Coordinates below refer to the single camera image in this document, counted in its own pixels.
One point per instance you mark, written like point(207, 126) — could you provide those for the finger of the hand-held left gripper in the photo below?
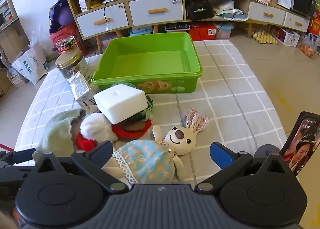
point(21, 156)

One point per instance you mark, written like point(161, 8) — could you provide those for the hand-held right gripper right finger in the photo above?
point(221, 155)

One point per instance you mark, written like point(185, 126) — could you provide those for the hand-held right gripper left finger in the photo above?
point(100, 150)

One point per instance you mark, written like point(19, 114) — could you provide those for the red white plush toy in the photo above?
point(95, 125)

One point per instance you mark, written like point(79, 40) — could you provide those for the pale green cloth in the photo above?
point(57, 126)

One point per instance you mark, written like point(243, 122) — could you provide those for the rabbit plush doll checkered dress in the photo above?
point(175, 137)

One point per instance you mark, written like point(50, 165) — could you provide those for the white foam block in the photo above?
point(120, 101)

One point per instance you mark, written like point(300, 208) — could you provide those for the green plastic bin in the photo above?
point(150, 61)

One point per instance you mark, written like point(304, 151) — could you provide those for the grey phone stand base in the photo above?
point(266, 150)

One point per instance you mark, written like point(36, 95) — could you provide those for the white silver carton box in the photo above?
point(80, 89)

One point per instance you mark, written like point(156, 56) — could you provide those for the green striped plush ball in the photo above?
point(148, 104)

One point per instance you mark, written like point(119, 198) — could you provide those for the black smartphone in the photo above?
point(302, 144)

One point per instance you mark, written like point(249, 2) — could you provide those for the glass jar gold lid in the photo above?
point(72, 66)

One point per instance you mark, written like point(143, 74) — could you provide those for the white paper bag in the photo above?
point(30, 66)

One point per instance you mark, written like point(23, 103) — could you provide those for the tin can red label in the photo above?
point(68, 45)

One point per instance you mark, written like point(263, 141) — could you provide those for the red printed bucket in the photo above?
point(60, 38)

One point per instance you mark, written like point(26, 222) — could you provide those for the wooden bookshelf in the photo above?
point(15, 36)

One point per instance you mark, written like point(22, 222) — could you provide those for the clear storage box pink contents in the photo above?
point(225, 31)

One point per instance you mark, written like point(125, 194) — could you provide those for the red cardboard box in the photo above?
point(202, 33)

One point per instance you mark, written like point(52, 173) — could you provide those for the clear storage box blue lid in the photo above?
point(140, 31)

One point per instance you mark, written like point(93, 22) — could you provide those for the yellow egg tray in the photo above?
point(265, 38)

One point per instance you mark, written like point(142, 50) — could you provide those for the clear storage box dark contents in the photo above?
point(178, 26)

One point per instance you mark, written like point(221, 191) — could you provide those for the dark purple bag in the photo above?
point(53, 23)

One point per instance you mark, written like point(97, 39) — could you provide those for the plastic bag of oranges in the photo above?
point(307, 49)

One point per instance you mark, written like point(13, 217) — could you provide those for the purple ball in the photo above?
point(66, 15)

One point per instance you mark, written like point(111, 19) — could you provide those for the pile of papers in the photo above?
point(230, 10)

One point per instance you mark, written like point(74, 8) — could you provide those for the small white carton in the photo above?
point(83, 4)

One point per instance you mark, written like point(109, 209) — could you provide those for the black bag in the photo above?
point(200, 9)

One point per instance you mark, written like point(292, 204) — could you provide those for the white charger device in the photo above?
point(108, 1)

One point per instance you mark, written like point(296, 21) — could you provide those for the red paper bag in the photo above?
point(315, 23)

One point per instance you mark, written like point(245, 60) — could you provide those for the black toaster oven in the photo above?
point(302, 3)

